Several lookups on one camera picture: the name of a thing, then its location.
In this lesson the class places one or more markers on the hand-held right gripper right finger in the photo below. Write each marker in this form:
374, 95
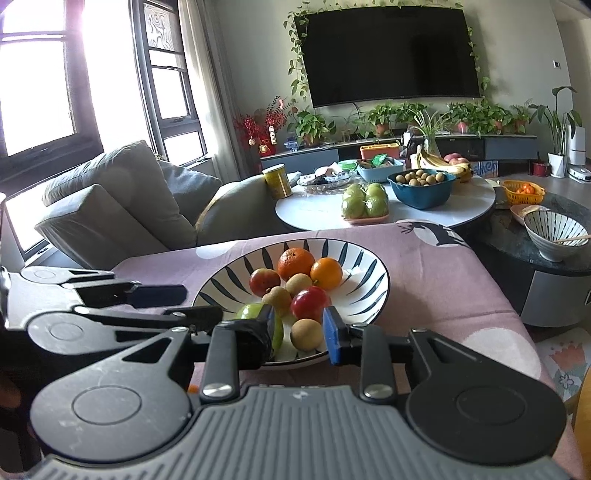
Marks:
333, 337

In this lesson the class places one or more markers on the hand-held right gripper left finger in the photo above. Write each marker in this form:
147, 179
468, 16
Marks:
253, 339

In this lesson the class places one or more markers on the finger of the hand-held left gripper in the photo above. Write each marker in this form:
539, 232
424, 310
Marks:
159, 295
198, 316

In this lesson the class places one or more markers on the brown kiwi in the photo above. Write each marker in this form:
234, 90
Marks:
306, 334
277, 300
299, 284

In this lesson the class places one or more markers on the green jujube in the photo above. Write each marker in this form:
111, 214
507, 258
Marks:
249, 312

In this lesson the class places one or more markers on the striped white bowl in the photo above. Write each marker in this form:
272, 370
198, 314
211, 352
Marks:
360, 286

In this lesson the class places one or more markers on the red yellow apple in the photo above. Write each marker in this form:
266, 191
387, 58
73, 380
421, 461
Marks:
264, 281

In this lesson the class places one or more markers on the smooth light orange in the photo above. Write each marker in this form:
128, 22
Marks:
327, 273

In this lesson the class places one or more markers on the dark bumpy orange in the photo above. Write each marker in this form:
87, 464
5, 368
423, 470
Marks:
295, 263

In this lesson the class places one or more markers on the grey sofa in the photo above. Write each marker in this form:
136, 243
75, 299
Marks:
120, 194

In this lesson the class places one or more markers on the blue grey pillow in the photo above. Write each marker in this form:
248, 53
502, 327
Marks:
189, 189

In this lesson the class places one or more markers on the pink dotted tablecloth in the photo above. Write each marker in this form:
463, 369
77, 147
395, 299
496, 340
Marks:
438, 295

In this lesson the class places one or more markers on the light grey cushion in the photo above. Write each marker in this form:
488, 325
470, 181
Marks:
235, 207

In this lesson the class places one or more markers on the round white coffee table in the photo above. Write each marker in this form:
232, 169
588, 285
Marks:
314, 214

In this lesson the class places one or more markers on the tray of green jujubes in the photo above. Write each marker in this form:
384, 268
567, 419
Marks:
364, 203

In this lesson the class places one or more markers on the yellow canister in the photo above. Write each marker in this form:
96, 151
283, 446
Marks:
277, 182

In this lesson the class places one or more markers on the glass plate with snacks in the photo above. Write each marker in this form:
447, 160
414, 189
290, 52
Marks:
328, 177

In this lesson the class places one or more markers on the blue bowl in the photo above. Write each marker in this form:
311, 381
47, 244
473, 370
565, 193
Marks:
422, 196

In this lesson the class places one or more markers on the blue tray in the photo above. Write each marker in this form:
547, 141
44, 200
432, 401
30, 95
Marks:
378, 173

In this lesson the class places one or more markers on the pile of small kiwis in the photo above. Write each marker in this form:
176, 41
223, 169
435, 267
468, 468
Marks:
418, 177

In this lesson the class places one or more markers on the dark round table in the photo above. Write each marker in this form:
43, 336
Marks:
503, 249

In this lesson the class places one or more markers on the orange box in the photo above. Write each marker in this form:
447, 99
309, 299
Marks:
379, 151

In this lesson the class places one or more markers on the red berry decoration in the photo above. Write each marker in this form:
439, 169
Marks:
258, 124

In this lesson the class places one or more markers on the black framed window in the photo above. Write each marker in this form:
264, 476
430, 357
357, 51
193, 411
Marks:
171, 92

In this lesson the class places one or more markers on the bunch of bananas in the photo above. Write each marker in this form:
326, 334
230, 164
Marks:
438, 162

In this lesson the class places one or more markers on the beige curtain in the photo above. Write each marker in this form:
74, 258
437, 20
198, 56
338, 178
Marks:
212, 92

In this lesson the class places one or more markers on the potted green plant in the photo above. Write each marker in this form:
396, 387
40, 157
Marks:
521, 117
381, 117
411, 112
496, 117
461, 115
309, 124

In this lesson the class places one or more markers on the pink apple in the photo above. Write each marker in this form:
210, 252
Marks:
456, 159

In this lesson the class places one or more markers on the large window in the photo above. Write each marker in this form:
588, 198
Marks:
37, 83

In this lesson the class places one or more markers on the pink plate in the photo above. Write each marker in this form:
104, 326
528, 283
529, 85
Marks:
519, 213

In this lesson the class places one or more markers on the blue printed box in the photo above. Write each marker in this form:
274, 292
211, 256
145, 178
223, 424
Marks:
485, 168

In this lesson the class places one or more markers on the spider plant in vase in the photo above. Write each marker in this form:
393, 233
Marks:
429, 129

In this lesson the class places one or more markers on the orange basket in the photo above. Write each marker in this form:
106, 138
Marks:
521, 198

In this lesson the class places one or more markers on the floral rug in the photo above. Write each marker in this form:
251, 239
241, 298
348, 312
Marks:
565, 364

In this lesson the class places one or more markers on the small striped bowl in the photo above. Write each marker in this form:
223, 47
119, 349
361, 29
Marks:
549, 235

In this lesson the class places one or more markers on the pile of tangerines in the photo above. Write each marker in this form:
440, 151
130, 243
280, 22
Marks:
525, 188

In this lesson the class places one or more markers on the grey television cabinet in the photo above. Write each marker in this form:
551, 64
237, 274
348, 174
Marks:
508, 147

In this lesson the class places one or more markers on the wooden chopstick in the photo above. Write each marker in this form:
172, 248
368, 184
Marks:
575, 238

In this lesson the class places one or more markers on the red pot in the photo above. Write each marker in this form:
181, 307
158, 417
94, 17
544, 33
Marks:
541, 169

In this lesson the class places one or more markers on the black television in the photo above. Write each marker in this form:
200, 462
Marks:
392, 55

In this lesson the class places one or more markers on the tall plant in white pot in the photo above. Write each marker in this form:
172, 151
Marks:
556, 138

